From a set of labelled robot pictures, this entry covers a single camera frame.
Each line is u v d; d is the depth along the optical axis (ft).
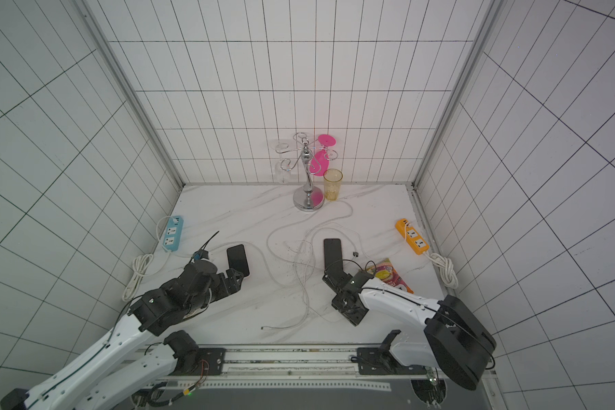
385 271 2.93
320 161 3.38
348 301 1.96
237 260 3.06
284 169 2.93
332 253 3.13
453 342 1.33
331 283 2.22
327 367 2.38
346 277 2.21
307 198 3.72
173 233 3.30
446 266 2.91
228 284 2.19
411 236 3.21
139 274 2.97
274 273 2.98
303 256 3.13
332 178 3.41
